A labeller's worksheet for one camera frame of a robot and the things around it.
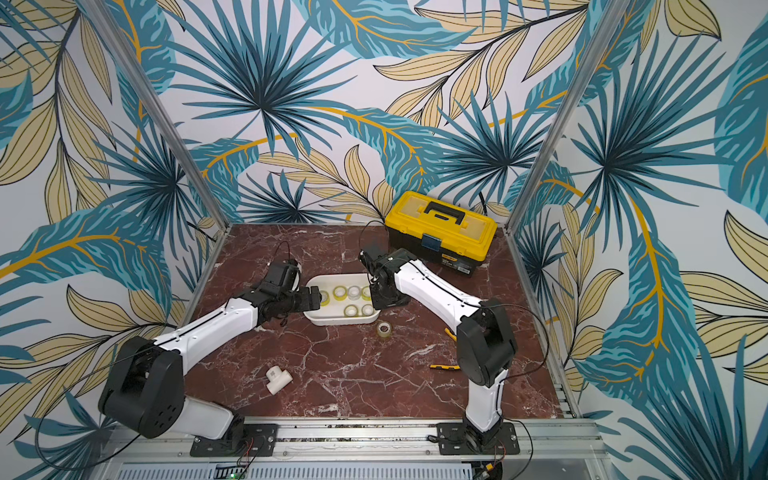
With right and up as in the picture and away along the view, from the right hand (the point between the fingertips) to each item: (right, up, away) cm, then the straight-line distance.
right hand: (387, 301), depth 87 cm
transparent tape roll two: (-11, +1, +14) cm, 18 cm away
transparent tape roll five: (-16, +1, +13) cm, 20 cm away
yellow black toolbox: (+18, +20, +10) cm, 29 cm away
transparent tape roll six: (-1, -9, +6) cm, 11 cm away
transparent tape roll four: (-6, -4, +9) cm, 12 cm away
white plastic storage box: (-17, -5, +10) cm, 20 cm away
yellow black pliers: (+17, -18, -1) cm, 25 cm away
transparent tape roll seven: (-11, -4, +9) cm, 15 cm away
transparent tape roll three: (-7, +1, +14) cm, 15 cm away
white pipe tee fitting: (-29, -20, -7) cm, 36 cm away
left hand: (-24, 0, +2) cm, 24 cm away
